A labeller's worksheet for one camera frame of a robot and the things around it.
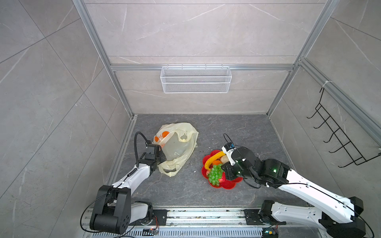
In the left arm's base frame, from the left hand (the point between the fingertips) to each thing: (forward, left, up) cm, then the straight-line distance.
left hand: (160, 152), depth 91 cm
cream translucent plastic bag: (+11, -10, -4) cm, 15 cm away
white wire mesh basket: (+43, -24, +23) cm, 54 cm away
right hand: (-17, -33, +15) cm, 40 cm away
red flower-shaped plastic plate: (-20, -40, -3) cm, 45 cm away
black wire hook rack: (-19, -87, +27) cm, 93 cm away
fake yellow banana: (-4, -33, -1) cm, 33 cm away
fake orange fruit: (-8, -35, -1) cm, 35 cm away
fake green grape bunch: (-19, -31, +8) cm, 37 cm away
